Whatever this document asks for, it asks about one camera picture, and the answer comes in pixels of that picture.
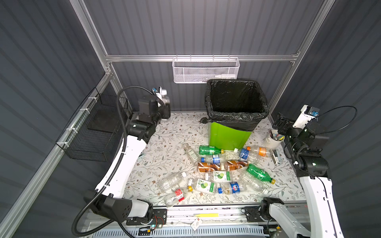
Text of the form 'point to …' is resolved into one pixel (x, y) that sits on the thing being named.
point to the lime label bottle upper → (220, 175)
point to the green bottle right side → (260, 173)
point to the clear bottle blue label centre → (215, 159)
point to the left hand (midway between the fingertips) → (162, 103)
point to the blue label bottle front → (233, 187)
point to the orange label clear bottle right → (262, 151)
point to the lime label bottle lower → (203, 186)
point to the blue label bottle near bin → (245, 154)
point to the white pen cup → (275, 140)
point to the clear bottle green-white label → (192, 155)
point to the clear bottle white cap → (169, 181)
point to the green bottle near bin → (210, 150)
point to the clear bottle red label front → (177, 195)
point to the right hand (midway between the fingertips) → (292, 117)
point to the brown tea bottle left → (207, 167)
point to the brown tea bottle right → (232, 165)
